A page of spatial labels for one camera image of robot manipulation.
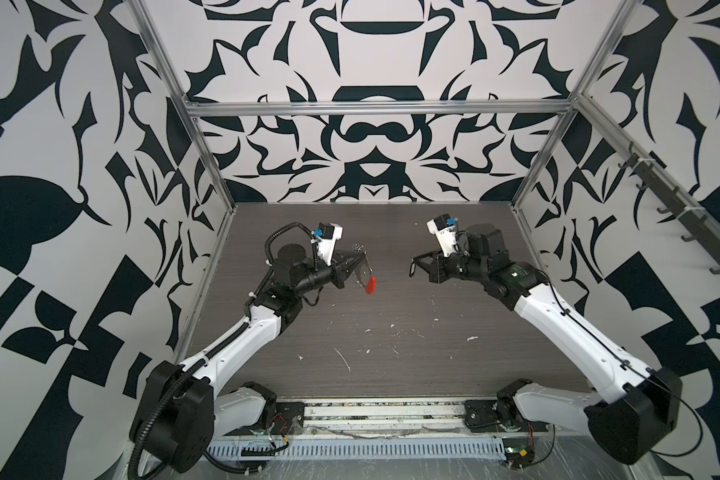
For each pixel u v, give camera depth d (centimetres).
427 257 70
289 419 73
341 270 66
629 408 38
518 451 71
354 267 73
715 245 54
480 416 74
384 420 76
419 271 74
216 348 46
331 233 66
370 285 78
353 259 73
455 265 64
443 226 66
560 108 93
